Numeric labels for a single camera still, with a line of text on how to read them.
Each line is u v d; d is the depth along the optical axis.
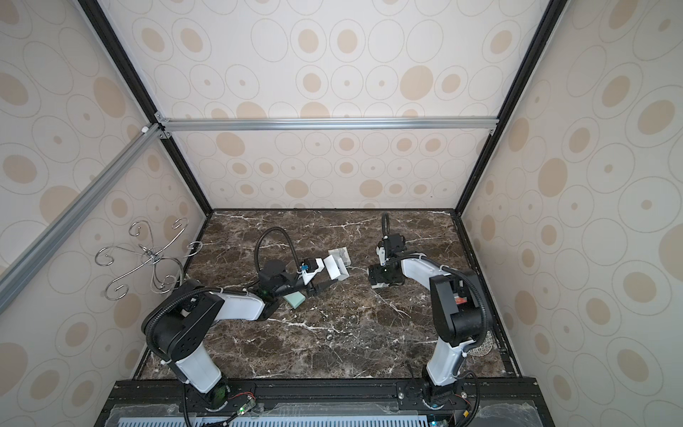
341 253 1.01
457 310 0.49
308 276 0.73
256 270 0.69
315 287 0.78
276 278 0.70
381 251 0.90
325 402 0.73
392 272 0.72
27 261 0.53
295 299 0.89
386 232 0.79
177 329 0.47
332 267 0.80
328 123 0.94
